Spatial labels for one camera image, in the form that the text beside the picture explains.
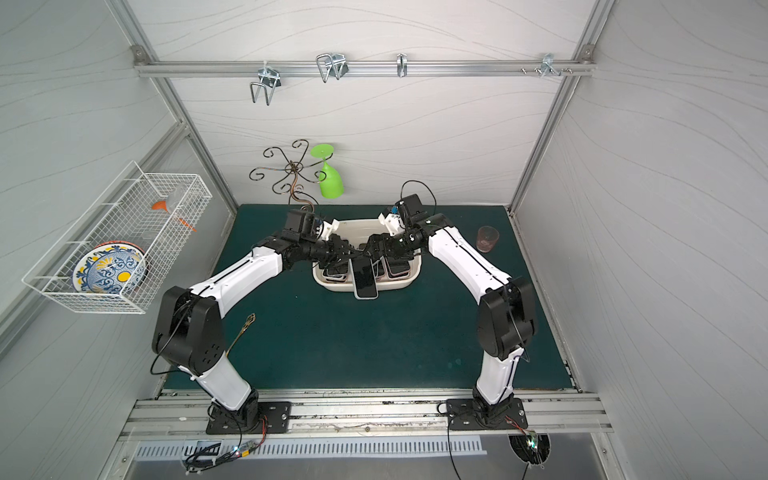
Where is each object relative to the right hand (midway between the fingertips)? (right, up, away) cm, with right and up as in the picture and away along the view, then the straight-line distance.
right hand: (376, 252), depth 84 cm
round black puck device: (+39, -47, -12) cm, 62 cm away
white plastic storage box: (-9, +7, +30) cm, 32 cm away
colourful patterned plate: (-55, -2, -22) cm, 59 cm away
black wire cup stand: (-25, +25, +5) cm, 36 cm away
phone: (-14, -9, +13) cm, 21 cm away
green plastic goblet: (-15, +22, +11) cm, 29 cm away
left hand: (-5, 0, -1) cm, 5 cm away
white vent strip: (-46, -47, -14) cm, 67 cm away
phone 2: (+6, -6, +14) cm, 17 cm away
